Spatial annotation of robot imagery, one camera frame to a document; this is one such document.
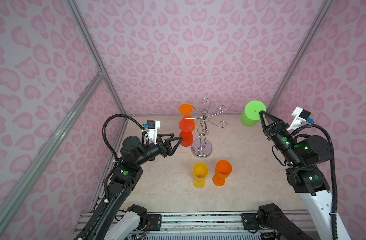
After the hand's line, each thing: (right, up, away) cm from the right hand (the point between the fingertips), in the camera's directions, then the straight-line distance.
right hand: (259, 111), depth 52 cm
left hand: (-29, -9, +9) cm, 32 cm away
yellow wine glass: (-19, -29, +29) cm, 45 cm away
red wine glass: (-26, -5, +20) cm, 33 cm away
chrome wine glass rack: (-18, -20, +52) cm, 59 cm away
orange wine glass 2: (-6, -27, +26) cm, 38 cm away
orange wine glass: (-26, +4, +26) cm, 37 cm away
